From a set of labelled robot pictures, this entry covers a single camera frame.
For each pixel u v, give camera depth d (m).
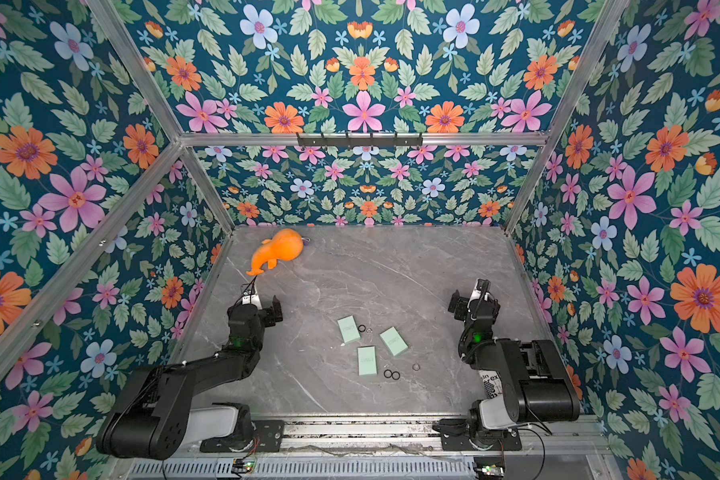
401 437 0.75
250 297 0.77
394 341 0.88
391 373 0.84
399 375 0.84
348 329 0.91
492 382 0.80
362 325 0.93
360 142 0.93
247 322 0.68
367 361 0.84
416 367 0.86
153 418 0.42
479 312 0.68
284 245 1.06
